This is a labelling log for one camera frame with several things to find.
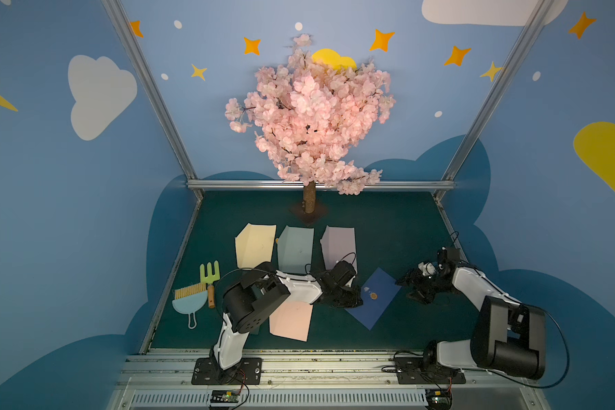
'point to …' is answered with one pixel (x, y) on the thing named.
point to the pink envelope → (292, 319)
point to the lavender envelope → (339, 244)
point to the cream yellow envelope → (254, 245)
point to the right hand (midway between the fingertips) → (405, 285)
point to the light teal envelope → (295, 248)
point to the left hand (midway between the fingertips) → (366, 300)
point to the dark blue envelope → (377, 293)
